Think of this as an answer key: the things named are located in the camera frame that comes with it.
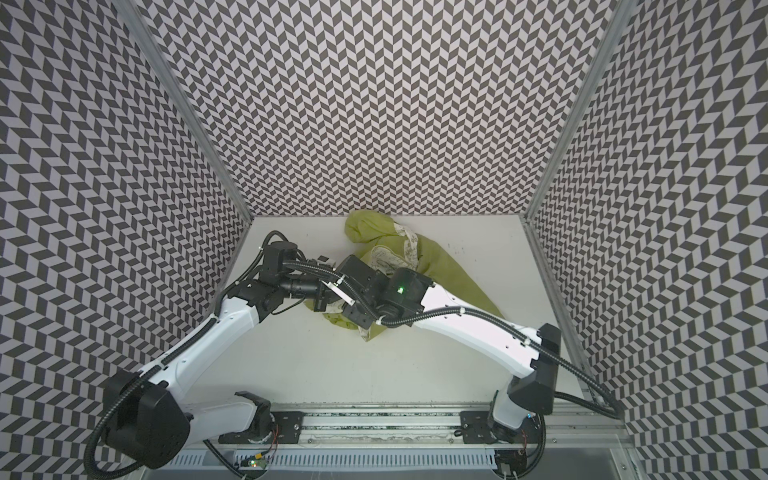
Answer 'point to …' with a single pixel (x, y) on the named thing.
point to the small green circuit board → (258, 463)
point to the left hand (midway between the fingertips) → (354, 288)
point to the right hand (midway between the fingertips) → (358, 294)
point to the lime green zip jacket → (386, 243)
